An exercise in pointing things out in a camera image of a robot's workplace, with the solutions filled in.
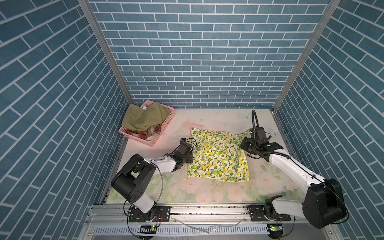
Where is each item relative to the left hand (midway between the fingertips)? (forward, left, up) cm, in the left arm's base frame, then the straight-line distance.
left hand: (190, 155), depth 95 cm
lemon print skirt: (-1, -18, +1) cm, 18 cm away
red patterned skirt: (+12, +28, +6) cm, 31 cm away
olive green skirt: (+28, +40, +5) cm, 49 cm away
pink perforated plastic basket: (+8, +25, +3) cm, 27 cm away
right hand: (+2, -30, +13) cm, 32 cm away
